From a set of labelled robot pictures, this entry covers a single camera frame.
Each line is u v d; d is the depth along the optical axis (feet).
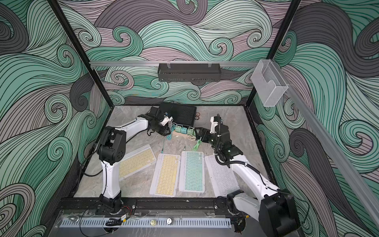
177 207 2.44
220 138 1.93
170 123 3.12
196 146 3.09
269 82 2.60
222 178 2.68
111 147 1.81
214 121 2.38
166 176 2.73
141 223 2.29
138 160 2.93
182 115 3.86
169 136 3.21
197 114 3.74
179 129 3.19
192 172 2.81
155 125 2.68
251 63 3.16
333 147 1.69
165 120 3.00
